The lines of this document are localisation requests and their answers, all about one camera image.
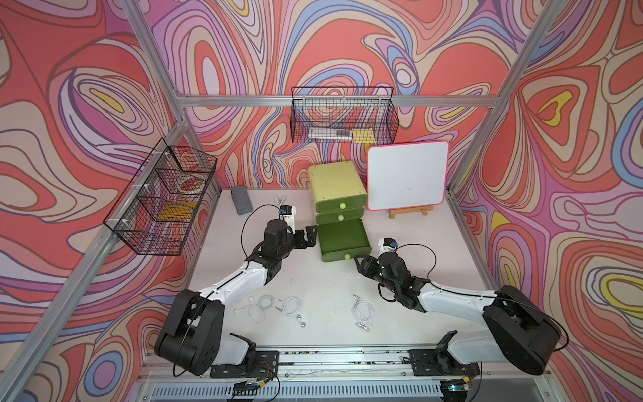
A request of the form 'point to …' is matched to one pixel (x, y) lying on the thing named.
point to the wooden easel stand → (424, 209)
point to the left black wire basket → (155, 214)
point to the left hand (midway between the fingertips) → (309, 228)
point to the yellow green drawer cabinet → (337, 188)
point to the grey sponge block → (242, 200)
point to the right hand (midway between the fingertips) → (360, 266)
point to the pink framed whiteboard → (408, 175)
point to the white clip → (279, 203)
